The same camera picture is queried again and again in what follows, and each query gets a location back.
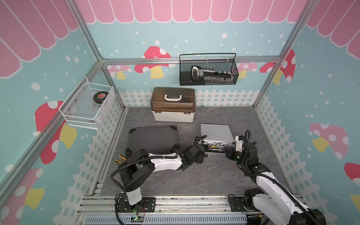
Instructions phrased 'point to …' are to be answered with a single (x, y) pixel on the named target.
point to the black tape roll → (100, 96)
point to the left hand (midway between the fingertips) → (198, 154)
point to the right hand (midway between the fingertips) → (223, 147)
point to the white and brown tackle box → (173, 104)
